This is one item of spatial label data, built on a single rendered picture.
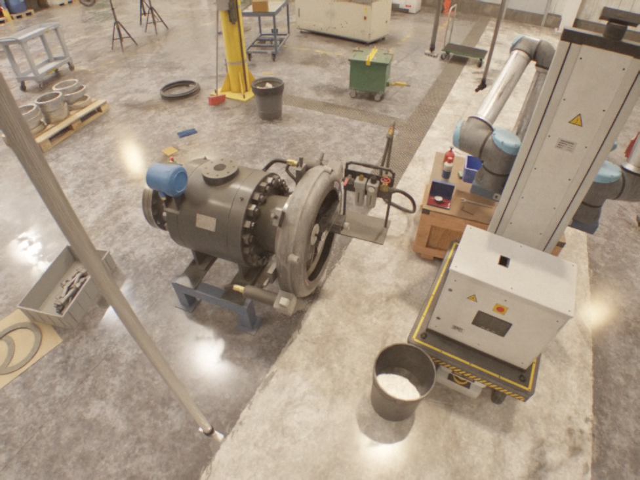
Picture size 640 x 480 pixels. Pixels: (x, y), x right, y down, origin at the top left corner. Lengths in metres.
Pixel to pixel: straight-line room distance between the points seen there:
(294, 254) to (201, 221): 0.59
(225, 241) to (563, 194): 1.69
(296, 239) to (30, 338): 2.05
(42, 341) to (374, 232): 2.55
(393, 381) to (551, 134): 1.44
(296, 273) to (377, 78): 3.68
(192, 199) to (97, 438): 1.43
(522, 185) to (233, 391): 1.88
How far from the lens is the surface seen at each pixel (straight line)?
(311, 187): 1.82
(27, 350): 3.01
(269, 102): 4.58
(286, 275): 1.83
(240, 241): 1.99
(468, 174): 2.68
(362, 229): 3.02
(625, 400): 2.85
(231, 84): 5.56
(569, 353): 2.81
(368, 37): 7.65
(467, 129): 2.01
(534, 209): 1.96
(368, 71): 5.08
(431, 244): 2.81
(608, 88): 1.72
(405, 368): 2.18
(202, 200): 2.08
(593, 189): 2.02
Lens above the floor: 2.05
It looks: 45 degrees down
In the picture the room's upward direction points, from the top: straight up
